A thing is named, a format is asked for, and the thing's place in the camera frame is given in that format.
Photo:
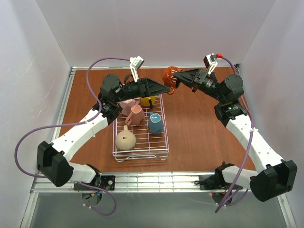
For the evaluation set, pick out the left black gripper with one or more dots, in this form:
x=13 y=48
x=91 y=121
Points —
x=144 y=87

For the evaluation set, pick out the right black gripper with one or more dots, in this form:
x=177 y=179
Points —
x=198 y=79

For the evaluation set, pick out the yellow mug black handle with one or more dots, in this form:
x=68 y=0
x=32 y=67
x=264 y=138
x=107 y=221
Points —
x=148 y=101

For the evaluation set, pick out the dark glossy orange mug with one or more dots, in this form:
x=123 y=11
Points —
x=169 y=79

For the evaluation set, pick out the pale pink faceted mug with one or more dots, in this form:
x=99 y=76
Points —
x=127 y=104

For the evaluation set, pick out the salmon pink floral mug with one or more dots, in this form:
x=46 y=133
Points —
x=136 y=116

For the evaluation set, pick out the blue floral mug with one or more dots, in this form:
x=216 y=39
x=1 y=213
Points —
x=155 y=123

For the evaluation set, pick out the beige ceramic mug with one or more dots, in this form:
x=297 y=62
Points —
x=125 y=140

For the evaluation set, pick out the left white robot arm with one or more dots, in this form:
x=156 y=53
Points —
x=54 y=158

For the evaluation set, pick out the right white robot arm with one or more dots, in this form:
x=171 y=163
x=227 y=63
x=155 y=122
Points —
x=273 y=175

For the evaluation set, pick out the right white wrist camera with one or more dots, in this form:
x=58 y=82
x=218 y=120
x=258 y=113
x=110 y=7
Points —
x=210 y=62

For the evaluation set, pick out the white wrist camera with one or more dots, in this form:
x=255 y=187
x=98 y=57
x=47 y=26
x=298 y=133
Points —
x=210 y=62
x=135 y=64

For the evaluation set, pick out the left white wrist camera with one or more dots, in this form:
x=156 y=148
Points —
x=135 y=64

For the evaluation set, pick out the white wire dish rack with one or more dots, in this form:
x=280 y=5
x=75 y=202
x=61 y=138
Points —
x=148 y=145

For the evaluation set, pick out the aluminium front rail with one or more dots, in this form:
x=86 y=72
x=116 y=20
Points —
x=136 y=182

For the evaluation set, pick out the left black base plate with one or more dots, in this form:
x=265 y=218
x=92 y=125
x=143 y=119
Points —
x=106 y=182

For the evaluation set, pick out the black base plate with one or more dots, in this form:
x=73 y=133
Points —
x=210 y=182
x=106 y=182

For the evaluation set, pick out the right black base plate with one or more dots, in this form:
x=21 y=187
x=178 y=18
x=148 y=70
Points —
x=210 y=182

